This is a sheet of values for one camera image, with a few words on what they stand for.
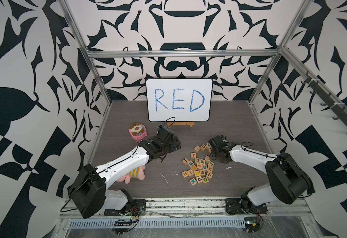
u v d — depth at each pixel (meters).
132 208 0.69
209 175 0.82
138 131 0.96
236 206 0.74
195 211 0.74
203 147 0.93
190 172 0.83
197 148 0.92
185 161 0.87
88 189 0.41
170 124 0.99
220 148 0.68
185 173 0.83
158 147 0.62
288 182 0.44
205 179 0.81
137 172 0.79
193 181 0.80
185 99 0.95
